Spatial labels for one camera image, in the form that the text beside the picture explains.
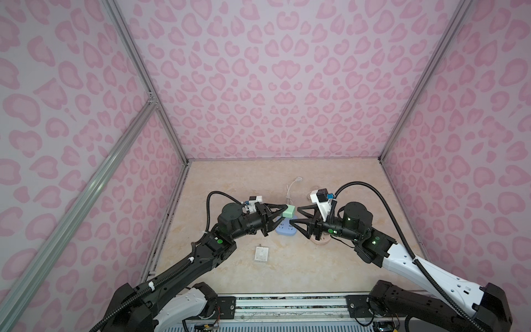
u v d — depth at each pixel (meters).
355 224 0.54
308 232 0.61
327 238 0.64
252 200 0.71
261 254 0.84
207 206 0.68
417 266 0.47
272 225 0.64
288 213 0.66
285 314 0.72
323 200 0.59
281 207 0.68
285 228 0.66
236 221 0.55
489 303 0.41
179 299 0.56
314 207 0.60
